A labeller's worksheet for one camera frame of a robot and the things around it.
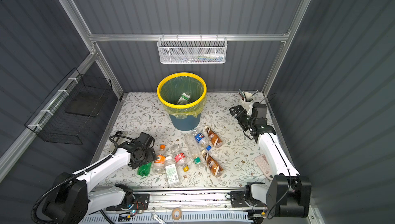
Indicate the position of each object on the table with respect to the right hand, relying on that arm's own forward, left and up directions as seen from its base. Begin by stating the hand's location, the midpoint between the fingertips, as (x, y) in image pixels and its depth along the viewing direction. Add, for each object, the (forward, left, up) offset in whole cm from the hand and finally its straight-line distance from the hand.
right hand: (236, 114), depth 82 cm
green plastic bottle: (-25, +49, -14) cm, 56 cm away
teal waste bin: (+7, +28, -19) cm, 34 cm away
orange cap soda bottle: (-22, +42, -16) cm, 50 cm away
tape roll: (-44, +32, -20) cm, 58 cm away
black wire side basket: (-7, +82, +10) cm, 83 cm away
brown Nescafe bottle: (-7, +11, -15) cm, 20 cm away
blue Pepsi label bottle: (-7, +19, -16) cm, 26 cm away
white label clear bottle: (-26, +34, -16) cm, 46 cm away
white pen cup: (+18, -12, -11) cm, 24 cm away
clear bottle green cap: (-9, +24, -20) cm, 33 cm away
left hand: (-18, +49, -17) cm, 55 cm away
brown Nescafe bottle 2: (-22, +13, -16) cm, 30 cm away
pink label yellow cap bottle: (-18, +31, -14) cm, 38 cm away
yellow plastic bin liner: (+18, +38, +3) cm, 42 cm away
